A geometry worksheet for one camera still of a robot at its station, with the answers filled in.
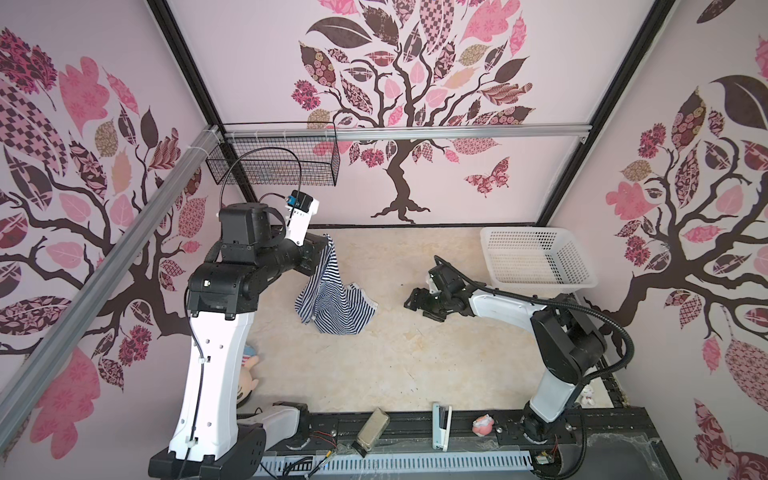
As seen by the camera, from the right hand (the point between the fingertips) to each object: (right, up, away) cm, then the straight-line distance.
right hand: (410, 304), depth 91 cm
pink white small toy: (+17, -26, -20) cm, 37 cm away
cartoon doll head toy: (-44, -18, -15) cm, 50 cm away
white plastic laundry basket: (+49, +14, +19) cm, 54 cm away
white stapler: (+6, -29, -19) cm, 35 cm away
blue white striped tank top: (-23, +3, -11) cm, 26 cm away
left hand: (-20, +17, -29) cm, 40 cm away
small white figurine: (+46, -22, -13) cm, 53 cm away
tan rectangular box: (-11, -28, -20) cm, 36 cm away
